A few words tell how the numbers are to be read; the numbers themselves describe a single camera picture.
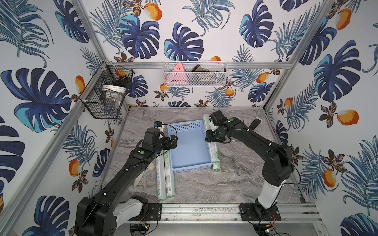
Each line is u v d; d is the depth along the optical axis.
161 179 0.82
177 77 0.90
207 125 0.86
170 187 0.79
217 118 0.70
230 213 0.76
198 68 0.91
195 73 0.92
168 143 0.71
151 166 0.90
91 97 0.75
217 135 0.73
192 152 0.96
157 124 0.71
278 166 0.47
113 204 0.42
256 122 1.12
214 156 0.80
